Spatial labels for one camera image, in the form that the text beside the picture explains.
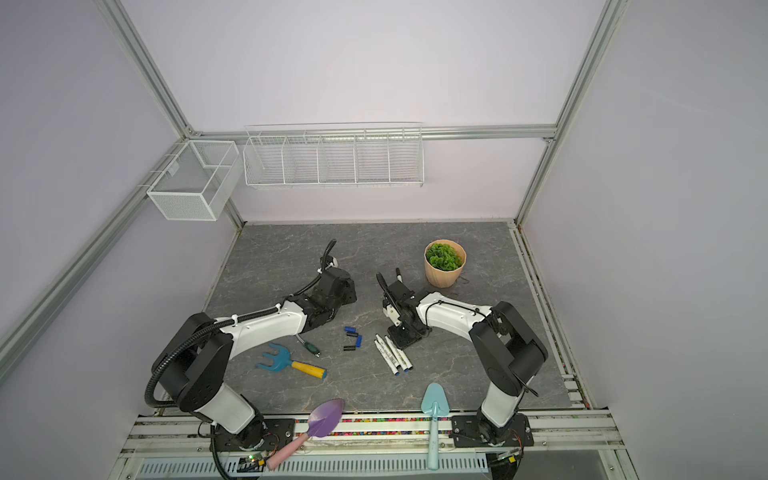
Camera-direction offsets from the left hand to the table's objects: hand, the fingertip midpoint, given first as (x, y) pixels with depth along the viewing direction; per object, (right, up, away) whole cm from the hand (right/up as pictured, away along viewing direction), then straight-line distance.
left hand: (351, 286), depth 91 cm
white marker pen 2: (+11, -20, -5) cm, 24 cm away
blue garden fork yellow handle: (-18, -20, -6) cm, 28 cm away
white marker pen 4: (+17, -20, -6) cm, 27 cm away
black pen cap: (0, -18, -4) cm, 18 cm away
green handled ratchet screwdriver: (-12, -17, -4) cm, 21 cm away
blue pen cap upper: (0, -13, +1) cm, 13 cm away
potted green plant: (+29, +8, +3) cm, 31 cm away
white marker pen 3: (+14, -19, -4) cm, 24 cm away
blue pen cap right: (+3, -16, -1) cm, 17 cm away
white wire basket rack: (-10, +42, +7) cm, 44 cm away
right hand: (+16, -17, -2) cm, 23 cm away
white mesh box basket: (-50, +32, +4) cm, 60 cm away
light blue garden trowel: (+24, -29, -14) cm, 40 cm away
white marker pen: (+15, +3, +14) cm, 21 cm away
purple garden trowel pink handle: (-5, -33, -14) cm, 36 cm away
